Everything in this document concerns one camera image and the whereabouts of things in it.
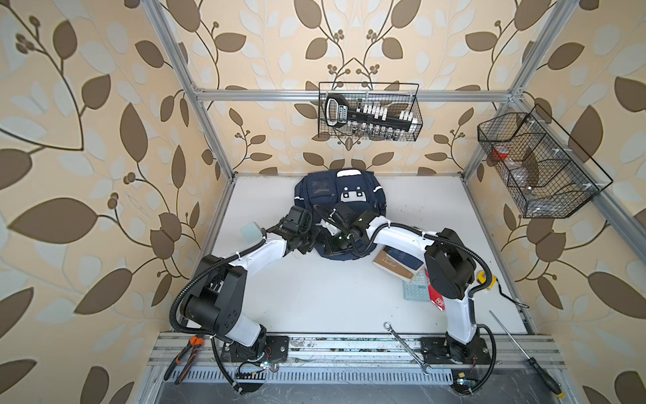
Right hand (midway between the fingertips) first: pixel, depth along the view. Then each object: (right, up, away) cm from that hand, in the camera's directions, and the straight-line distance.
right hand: (324, 253), depth 87 cm
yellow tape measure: (+55, -9, 0) cm, 56 cm away
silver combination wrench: (+30, -30, -15) cm, 45 cm away
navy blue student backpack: (+1, +23, +22) cm, 32 cm away
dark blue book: (+28, -2, -4) cm, 28 cm away
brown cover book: (+25, -5, +1) cm, 26 cm away
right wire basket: (+66, +27, -14) cm, 73 cm away
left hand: (0, +7, +2) cm, 8 cm away
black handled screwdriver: (+63, -32, -19) cm, 73 cm away
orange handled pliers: (-38, -24, -12) cm, 47 cm away
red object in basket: (+58, +33, -5) cm, 68 cm away
